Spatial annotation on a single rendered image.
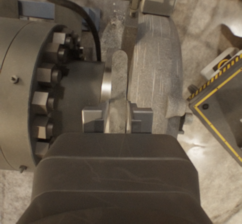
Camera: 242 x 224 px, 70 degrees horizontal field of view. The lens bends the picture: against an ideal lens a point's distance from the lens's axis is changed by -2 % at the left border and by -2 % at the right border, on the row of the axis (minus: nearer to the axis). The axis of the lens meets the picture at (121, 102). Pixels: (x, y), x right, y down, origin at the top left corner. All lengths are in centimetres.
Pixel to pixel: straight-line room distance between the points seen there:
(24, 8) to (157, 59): 91
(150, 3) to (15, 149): 52
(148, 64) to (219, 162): 158
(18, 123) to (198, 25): 122
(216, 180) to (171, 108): 169
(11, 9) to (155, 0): 86
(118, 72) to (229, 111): 112
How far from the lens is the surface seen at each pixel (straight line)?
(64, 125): 63
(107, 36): 129
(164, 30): 46
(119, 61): 16
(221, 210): 235
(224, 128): 128
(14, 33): 62
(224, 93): 118
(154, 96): 37
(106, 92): 52
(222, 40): 148
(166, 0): 51
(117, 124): 17
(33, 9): 115
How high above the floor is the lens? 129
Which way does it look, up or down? 70 degrees down
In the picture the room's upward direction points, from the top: 180 degrees clockwise
